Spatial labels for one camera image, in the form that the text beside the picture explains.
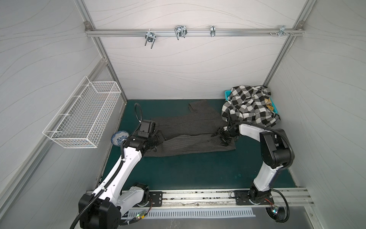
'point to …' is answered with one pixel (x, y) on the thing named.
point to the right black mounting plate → (242, 198)
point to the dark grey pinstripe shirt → (193, 131)
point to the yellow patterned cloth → (268, 101)
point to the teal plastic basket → (228, 93)
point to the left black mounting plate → (157, 197)
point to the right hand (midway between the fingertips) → (216, 135)
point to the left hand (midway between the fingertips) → (165, 134)
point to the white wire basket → (81, 122)
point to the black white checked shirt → (246, 104)
